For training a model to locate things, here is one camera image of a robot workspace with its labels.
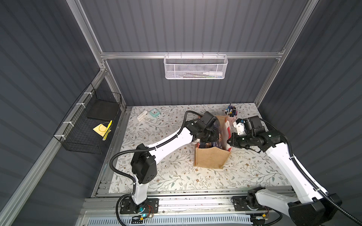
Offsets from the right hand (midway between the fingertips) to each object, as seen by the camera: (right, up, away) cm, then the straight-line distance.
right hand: (229, 141), depth 74 cm
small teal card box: (-49, +17, +40) cm, 66 cm away
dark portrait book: (-8, -4, +13) cm, 16 cm away
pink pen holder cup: (+10, +18, +27) cm, 34 cm away
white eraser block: (-58, +14, +37) cm, 70 cm away
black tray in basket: (-71, +17, +6) cm, 73 cm away
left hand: (-4, 0, +1) cm, 4 cm away
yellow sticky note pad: (-69, +6, 0) cm, 69 cm away
